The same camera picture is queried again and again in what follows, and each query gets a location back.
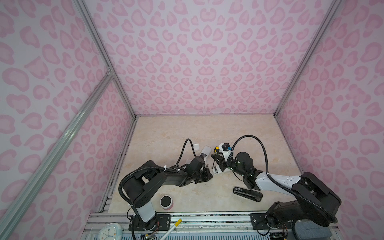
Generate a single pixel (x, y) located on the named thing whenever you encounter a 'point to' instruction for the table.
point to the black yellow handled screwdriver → (216, 149)
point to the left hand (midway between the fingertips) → (214, 175)
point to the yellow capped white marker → (176, 224)
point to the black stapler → (252, 194)
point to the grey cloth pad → (306, 229)
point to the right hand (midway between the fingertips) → (214, 153)
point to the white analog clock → (111, 231)
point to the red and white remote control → (206, 151)
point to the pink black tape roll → (166, 202)
